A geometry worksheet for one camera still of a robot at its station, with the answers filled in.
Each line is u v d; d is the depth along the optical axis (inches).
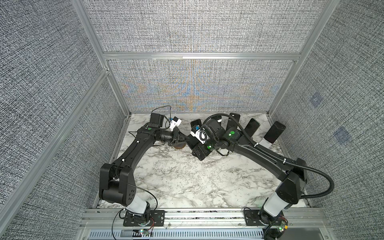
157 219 28.9
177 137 27.2
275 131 39.4
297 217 29.5
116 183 17.0
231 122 38.5
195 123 35.2
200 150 26.1
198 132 26.7
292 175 16.6
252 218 28.9
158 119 26.8
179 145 39.1
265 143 39.4
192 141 27.6
